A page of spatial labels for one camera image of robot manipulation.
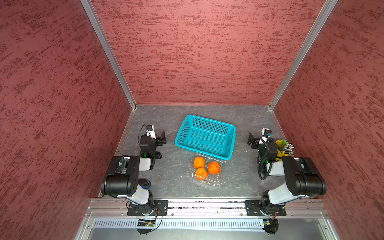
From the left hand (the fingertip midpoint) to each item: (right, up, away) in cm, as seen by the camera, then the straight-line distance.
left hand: (157, 134), depth 93 cm
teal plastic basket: (+35, -3, +9) cm, 36 cm away
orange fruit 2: (+35, -18, -12) cm, 41 cm away
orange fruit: (+27, -16, -8) cm, 32 cm away
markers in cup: (+75, -6, -16) cm, 77 cm away
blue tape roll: (-2, -27, -12) cm, 30 cm away
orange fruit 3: (+28, -21, -13) cm, 37 cm away
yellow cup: (+74, -10, -10) cm, 75 cm away
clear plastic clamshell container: (+37, -25, -12) cm, 46 cm away
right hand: (+63, 0, -1) cm, 63 cm away
